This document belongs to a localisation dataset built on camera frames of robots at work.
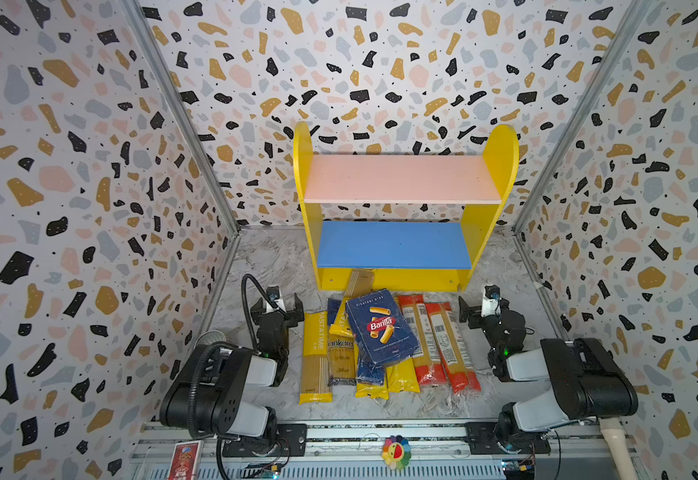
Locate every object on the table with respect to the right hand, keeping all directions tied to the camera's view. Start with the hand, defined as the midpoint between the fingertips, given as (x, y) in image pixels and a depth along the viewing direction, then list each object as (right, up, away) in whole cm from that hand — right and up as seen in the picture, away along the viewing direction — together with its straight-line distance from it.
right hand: (475, 290), depth 90 cm
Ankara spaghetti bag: (-40, -19, -5) cm, 44 cm away
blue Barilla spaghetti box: (-33, -21, -10) cm, 41 cm away
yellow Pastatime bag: (-35, +2, +11) cm, 37 cm away
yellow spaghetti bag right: (-23, -23, -9) cm, 33 cm away
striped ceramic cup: (-79, -13, -3) cm, 80 cm away
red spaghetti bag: (-7, -22, -10) cm, 25 cm away
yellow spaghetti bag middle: (-33, -25, -10) cm, 43 cm away
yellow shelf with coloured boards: (-12, +24, +35) cm, 44 cm away
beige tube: (+29, -38, -18) cm, 51 cm away
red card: (-75, -38, -20) cm, 87 cm away
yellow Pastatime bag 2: (-47, -19, -4) cm, 51 cm away
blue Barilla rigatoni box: (-29, -9, -8) cm, 31 cm away
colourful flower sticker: (-26, -37, -19) cm, 48 cm away
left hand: (-59, -1, -2) cm, 59 cm away
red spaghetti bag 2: (-16, -21, -6) cm, 27 cm away
